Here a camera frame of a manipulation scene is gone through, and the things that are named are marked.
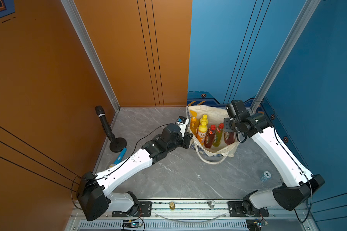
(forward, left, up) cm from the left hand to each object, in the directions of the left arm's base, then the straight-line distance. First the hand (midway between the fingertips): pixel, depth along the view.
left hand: (192, 132), depth 74 cm
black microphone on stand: (+7, +50, -25) cm, 56 cm away
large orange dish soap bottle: (+12, -2, -7) cm, 14 cm away
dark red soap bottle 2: (-1, -20, -4) cm, 20 cm away
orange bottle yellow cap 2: (+10, -7, -3) cm, 13 cm away
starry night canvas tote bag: (+15, -15, -3) cm, 21 cm away
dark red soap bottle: (+6, -12, -18) cm, 22 cm away
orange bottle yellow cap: (+6, -6, -9) cm, 12 cm away
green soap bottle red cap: (+7, -17, -17) cm, 25 cm away
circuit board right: (-36, -31, -25) cm, 54 cm away
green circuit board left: (-37, +30, -26) cm, 54 cm away
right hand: (+5, -19, +2) cm, 20 cm away
